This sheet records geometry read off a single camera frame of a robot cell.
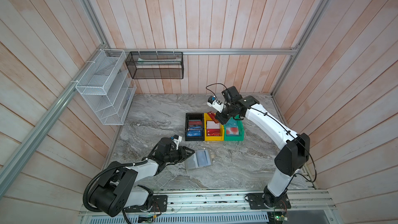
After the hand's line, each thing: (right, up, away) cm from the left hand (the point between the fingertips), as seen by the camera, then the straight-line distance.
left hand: (193, 155), depth 83 cm
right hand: (+13, +22, +1) cm, 25 cm away
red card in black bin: (+1, +16, +17) cm, 24 cm away
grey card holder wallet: (+4, -3, +4) cm, 6 cm away
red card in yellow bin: (+12, +11, +14) cm, 22 cm away
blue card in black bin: (0, +10, +12) cm, 16 cm away
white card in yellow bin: (+12, +15, +17) cm, 26 cm away
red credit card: (+11, +21, 0) cm, 24 cm away
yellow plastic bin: (+12, +8, +10) cm, 17 cm away
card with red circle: (+25, +12, +15) cm, 31 cm away
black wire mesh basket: (-26, +56, +21) cm, 65 cm away
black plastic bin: (0, +21, +18) cm, 27 cm away
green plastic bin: (+28, +17, +18) cm, 37 cm away
